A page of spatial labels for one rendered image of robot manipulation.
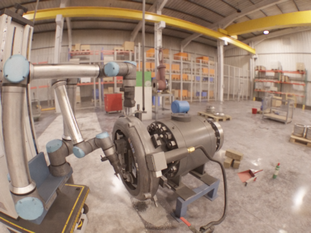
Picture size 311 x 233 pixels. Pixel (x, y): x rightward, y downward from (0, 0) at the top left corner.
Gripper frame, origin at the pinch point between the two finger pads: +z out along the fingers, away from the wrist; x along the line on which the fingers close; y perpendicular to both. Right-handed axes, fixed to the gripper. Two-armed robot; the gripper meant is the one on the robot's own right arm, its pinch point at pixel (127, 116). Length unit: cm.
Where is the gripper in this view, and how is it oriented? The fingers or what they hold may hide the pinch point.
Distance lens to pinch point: 103.4
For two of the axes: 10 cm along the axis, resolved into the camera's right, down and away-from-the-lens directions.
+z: -0.4, 9.6, 2.8
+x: -9.4, -1.3, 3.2
